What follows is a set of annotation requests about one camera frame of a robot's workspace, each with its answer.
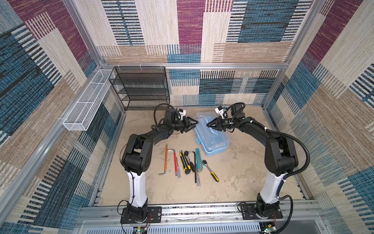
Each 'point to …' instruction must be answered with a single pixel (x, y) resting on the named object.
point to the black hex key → (195, 165)
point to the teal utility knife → (199, 165)
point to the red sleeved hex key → (175, 160)
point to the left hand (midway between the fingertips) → (198, 122)
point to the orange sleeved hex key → (166, 161)
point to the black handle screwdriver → (192, 165)
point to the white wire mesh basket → (81, 116)
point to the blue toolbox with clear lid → (213, 143)
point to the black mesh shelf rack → (141, 87)
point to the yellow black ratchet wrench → (214, 175)
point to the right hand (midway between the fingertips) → (208, 126)
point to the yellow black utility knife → (185, 162)
